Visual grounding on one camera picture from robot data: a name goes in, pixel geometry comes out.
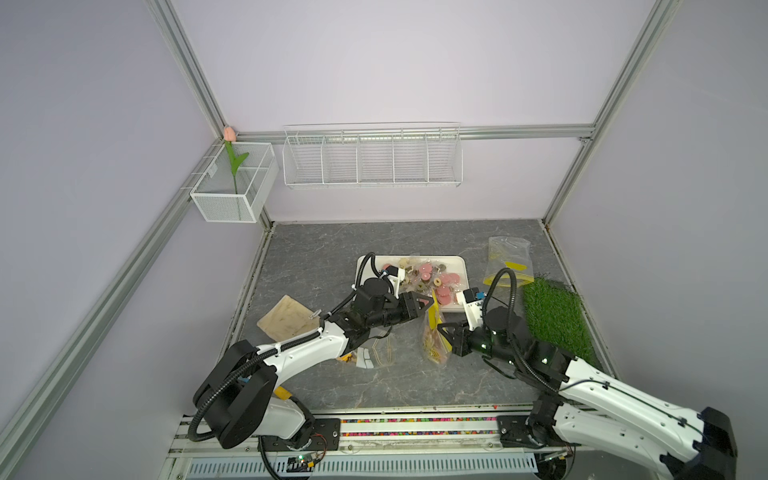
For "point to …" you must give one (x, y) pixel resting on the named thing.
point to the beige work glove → (288, 318)
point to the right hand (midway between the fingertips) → (437, 326)
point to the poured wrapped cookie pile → (425, 276)
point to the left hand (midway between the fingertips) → (431, 305)
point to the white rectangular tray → (455, 263)
